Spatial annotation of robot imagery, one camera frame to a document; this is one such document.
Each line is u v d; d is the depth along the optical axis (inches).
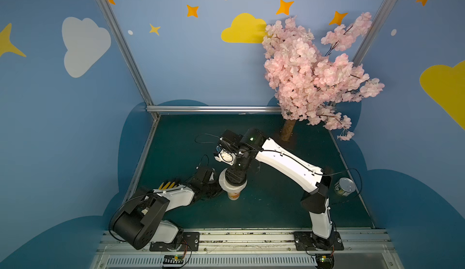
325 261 28.9
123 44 33.3
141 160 40.9
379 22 31.0
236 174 24.7
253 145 19.5
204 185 28.7
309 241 28.9
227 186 28.4
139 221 16.8
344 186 33.7
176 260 28.7
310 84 28.6
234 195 32.1
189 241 29.0
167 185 34.7
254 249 28.9
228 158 25.2
